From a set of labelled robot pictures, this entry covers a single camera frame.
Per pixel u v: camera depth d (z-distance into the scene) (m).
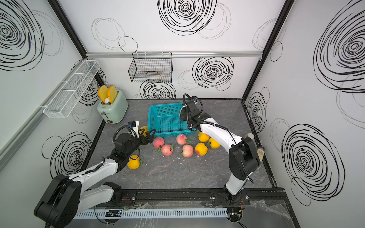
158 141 0.88
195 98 0.75
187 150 0.85
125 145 0.63
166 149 0.85
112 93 0.96
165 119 1.07
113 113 0.97
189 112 0.65
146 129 0.88
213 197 0.74
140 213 0.96
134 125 0.73
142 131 0.85
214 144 0.88
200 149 0.85
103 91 0.94
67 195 0.41
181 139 0.90
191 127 0.62
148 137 0.74
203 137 0.91
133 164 0.78
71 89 0.78
